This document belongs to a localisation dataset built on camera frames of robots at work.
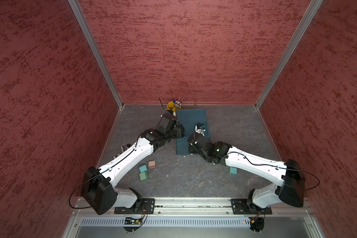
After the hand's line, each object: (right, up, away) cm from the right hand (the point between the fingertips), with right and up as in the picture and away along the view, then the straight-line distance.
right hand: (191, 145), depth 79 cm
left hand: (-7, +7, +1) cm, 10 cm away
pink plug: (-24, -13, +8) cm, 29 cm away
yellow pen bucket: (-14, +24, +28) cm, 40 cm away
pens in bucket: (-8, +25, +19) cm, 32 cm away
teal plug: (-29, -15, +6) cm, 33 cm away
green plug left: (-27, -18, +3) cm, 33 cm away
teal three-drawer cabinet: (-2, +15, +4) cm, 15 cm away
